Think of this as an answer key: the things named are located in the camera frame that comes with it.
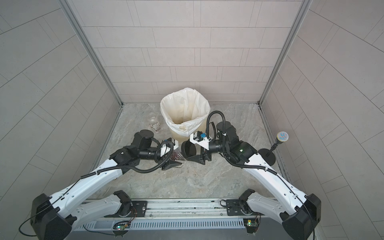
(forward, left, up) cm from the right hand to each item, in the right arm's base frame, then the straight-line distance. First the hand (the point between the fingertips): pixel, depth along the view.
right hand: (191, 149), depth 64 cm
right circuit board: (-26, -26, -28) cm, 45 cm away
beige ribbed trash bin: (+30, +8, -13) cm, 34 cm away
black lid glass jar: (-3, +5, +1) cm, 6 cm away
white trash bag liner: (+33, +4, -10) cm, 34 cm away
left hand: (+1, +5, -6) cm, 8 cm away
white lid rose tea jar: (+27, +23, -13) cm, 38 cm away
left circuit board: (-24, +32, -21) cm, 45 cm away
